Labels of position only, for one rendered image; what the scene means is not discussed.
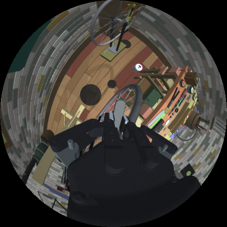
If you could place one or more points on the grey tyred bicycle wheel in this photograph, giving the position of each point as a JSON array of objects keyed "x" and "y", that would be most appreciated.
[{"x": 137, "y": 99}]

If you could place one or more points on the grey speckled rounded plate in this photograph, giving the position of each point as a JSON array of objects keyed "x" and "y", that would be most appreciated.
[{"x": 119, "y": 110}]

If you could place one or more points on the brown drum with black rods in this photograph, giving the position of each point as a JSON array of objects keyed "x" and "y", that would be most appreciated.
[{"x": 194, "y": 120}]

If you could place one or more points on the black wheel truing stand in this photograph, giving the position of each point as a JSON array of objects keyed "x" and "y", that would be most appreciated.
[{"x": 111, "y": 38}]

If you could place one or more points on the red rimmed round gauge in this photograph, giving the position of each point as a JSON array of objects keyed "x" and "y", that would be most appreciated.
[{"x": 182, "y": 83}]

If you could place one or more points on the black long pliers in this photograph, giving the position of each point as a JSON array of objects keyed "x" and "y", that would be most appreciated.
[{"x": 173, "y": 97}]

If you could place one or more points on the brown round wall fitting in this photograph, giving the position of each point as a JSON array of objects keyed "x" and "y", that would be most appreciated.
[{"x": 212, "y": 122}]

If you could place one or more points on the purple strip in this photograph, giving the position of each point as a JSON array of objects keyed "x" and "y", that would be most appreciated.
[{"x": 56, "y": 192}]

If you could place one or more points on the brown round pot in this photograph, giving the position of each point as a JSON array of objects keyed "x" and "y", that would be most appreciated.
[{"x": 45, "y": 135}]

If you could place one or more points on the olive green mat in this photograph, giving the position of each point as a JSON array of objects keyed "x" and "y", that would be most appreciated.
[{"x": 110, "y": 55}]

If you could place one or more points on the brown wooden box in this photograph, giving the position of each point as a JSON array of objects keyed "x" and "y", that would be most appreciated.
[{"x": 191, "y": 79}]

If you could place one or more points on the black box with green dot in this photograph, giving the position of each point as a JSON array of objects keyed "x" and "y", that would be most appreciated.
[{"x": 187, "y": 170}]

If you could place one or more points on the teal wall panel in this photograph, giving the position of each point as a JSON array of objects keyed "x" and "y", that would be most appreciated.
[{"x": 28, "y": 49}]

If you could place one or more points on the thin grey spoked wheel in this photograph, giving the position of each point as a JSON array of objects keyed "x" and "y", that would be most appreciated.
[{"x": 94, "y": 30}]

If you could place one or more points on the pink box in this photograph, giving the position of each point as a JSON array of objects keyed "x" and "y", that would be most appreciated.
[{"x": 146, "y": 110}]

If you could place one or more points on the white round tin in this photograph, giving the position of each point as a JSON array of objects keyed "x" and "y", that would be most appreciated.
[{"x": 137, "y": 67}]

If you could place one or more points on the dark green cylinder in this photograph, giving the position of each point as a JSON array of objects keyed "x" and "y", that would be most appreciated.
[{"x": 41, "y": 150}]

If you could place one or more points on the orange wooden workbench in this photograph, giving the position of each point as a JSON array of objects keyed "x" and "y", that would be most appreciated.
[{"x": 170, "y": 120}]

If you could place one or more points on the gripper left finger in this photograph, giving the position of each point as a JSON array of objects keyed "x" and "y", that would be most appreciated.
[{"x": 85, "y": 131}]

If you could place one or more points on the olive wooden trestle frame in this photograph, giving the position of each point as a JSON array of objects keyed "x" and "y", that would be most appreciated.
[{"x": 152, "y": 78}]

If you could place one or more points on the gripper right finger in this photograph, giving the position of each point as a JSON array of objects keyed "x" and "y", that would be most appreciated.
[{"x": 152, "y": 138}]

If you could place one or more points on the large dark round disc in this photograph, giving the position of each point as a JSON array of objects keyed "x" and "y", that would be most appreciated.
[{"x": 90, "y": 94}]

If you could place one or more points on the black pole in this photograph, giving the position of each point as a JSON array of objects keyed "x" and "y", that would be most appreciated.
[{"x": 29, "y": 170}]

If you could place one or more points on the small dark round disc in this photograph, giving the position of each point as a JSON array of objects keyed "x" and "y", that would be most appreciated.
[{"x": 112, "y": 83}]

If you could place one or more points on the tan wooden board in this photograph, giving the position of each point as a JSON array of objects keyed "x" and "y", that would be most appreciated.
[{"x": 42, "y": 168}]

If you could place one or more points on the green rimmed round gauge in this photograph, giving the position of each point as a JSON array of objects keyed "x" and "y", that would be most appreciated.
[{"x": 191, "y": 89}]

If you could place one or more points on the pale wooden cross frame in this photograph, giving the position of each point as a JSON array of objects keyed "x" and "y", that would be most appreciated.
[{"x": 74, "y": 115}]

